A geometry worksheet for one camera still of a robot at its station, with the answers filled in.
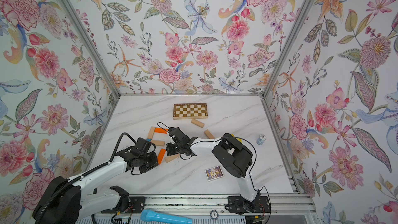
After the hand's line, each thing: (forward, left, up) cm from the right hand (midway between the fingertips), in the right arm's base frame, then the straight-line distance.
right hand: (166, 148), depth 91 cm
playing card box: (-13, -28, -1) cm, 30 cm away
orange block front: (-4, +2, -2) cm, 5 cm away
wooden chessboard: (+28, -12, 0) cm, 30 cm away
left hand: (-9, 0, 0) cm, 9 cm away
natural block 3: (+11, -25, -2) cm, 28 cm away
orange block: (+13, +6, -2) cm, 14 cm away
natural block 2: (+20, -18, -3) cm, 27 cm away
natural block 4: (-5, -3, -1) cm, 6 cm away
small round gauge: (-31, -27, -3) cm, 42 cm away
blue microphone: (-33, +2, +3) cm, 33 cm away
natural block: (+11, +11, -1) cm, 16 cm away
